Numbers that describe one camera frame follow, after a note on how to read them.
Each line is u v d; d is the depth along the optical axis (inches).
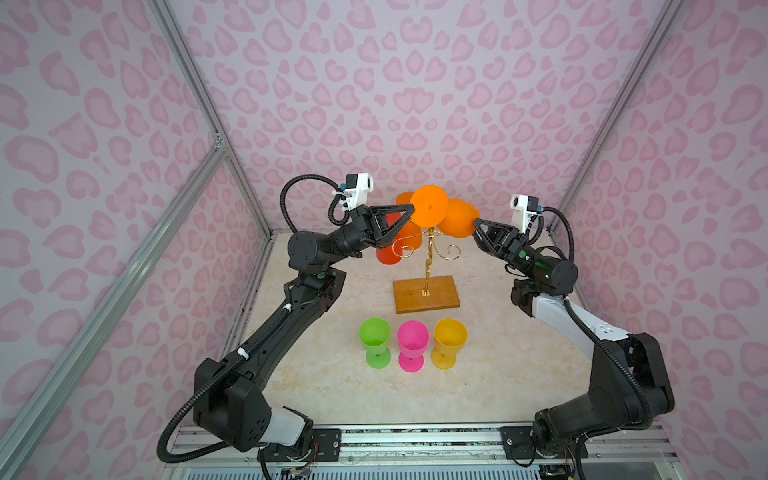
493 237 23.6
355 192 21.6
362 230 19.8
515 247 23.2
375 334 31.6
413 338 31.3
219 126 34.9
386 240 21.1
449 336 32.0
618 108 33.4
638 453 28.4
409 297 39.6
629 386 16.1
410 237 38.2
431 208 20.4
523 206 23.9
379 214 21.0
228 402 15.8
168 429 14.1
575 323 19.4
